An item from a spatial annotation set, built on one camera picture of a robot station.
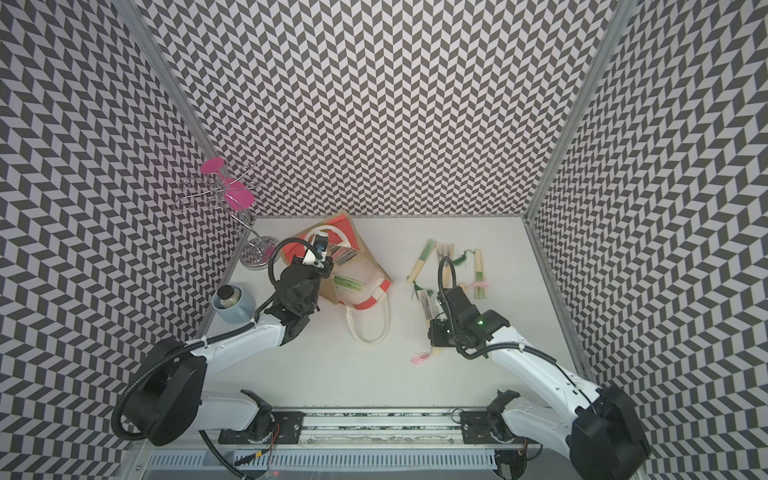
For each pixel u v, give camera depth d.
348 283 0.98
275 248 0.57
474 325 0.57
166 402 0.41
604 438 0.38
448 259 1.06
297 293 0.63
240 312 0.87
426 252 1.06
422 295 0.89
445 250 1.08
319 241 0.68
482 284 0.98
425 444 0.71
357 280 0.99
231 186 0.84
